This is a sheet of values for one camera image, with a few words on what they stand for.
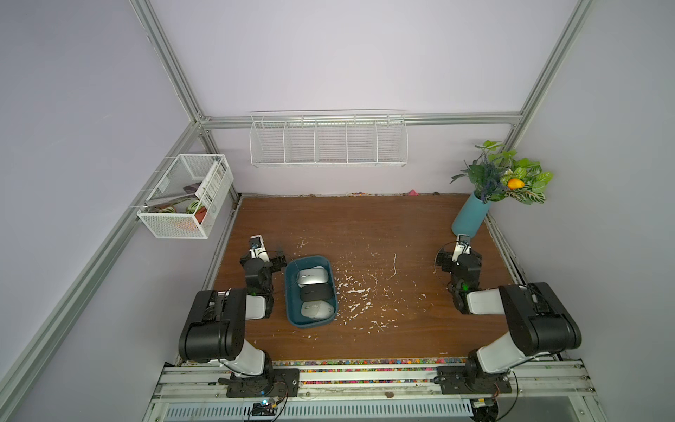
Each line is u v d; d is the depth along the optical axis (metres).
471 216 0.96
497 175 0.79
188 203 0.75
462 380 0.73
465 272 0.74
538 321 0.46
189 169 0.85
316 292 0.86
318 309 0.84
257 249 0.78
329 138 0.99
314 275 0.92
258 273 0.70
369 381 0.75
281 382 0.73
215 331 0.44
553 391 0.74
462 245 0.79
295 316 0.85
